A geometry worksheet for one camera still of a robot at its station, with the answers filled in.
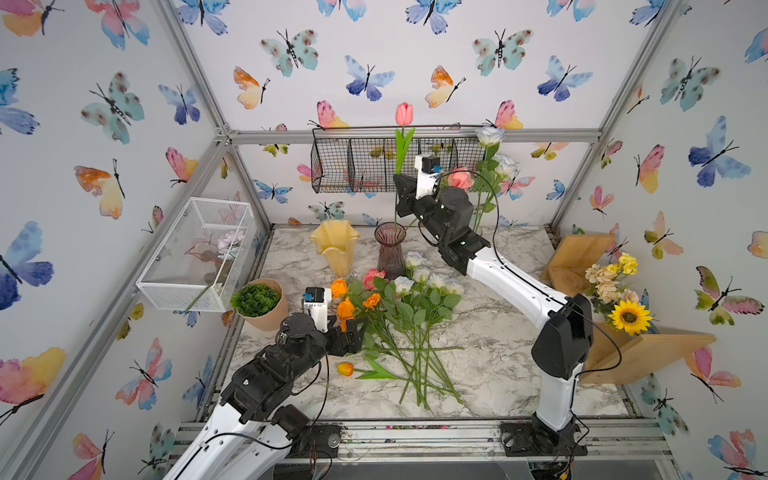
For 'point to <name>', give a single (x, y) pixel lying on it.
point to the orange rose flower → (338, 287)
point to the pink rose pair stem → (375, 280)
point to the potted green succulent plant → (262, 303)
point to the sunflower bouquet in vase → (611, 297)
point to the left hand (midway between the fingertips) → (355, 318)
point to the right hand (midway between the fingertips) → (394, 173)
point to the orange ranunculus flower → (346, 311)
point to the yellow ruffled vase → (336, 238)
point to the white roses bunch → (423, 288)
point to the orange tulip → (378, 373)
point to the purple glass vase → (390, 237)
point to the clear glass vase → (476, 219)
